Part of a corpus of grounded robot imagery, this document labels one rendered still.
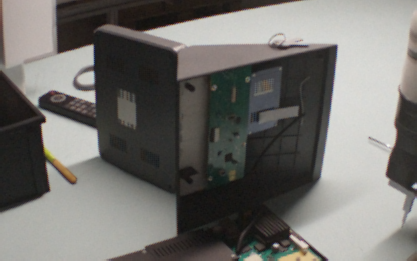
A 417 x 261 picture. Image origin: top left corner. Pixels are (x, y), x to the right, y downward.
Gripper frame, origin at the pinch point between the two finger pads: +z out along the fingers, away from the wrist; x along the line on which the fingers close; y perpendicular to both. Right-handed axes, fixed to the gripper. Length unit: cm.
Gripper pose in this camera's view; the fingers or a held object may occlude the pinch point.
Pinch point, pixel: (411, 219)
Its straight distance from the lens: 78.0
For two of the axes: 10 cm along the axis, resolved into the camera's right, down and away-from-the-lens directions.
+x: -7.7, 2.6, -5.7
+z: -0.4, 8.9, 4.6
